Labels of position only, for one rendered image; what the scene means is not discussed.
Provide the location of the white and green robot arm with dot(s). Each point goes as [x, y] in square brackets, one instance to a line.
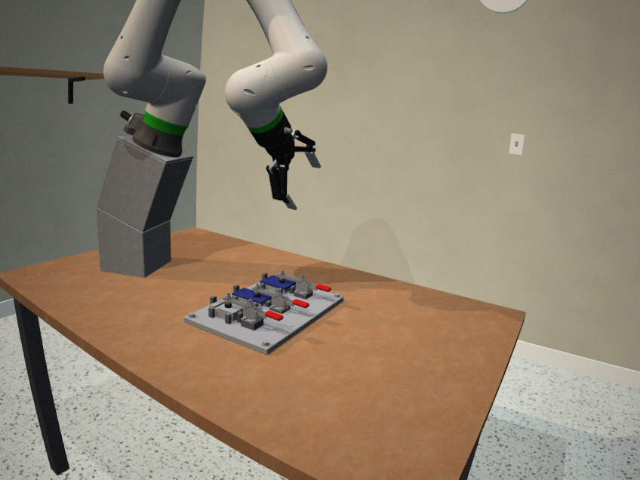
[136, 68]

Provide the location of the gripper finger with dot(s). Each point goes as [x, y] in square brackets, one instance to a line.
[308, 149]
[278, 182]

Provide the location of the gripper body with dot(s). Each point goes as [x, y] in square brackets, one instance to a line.
[278, 152]

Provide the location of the blue rectangular plate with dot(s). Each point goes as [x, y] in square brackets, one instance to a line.
[273, 284]

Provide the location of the blue rectangular block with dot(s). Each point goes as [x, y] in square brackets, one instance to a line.
[245, 294]

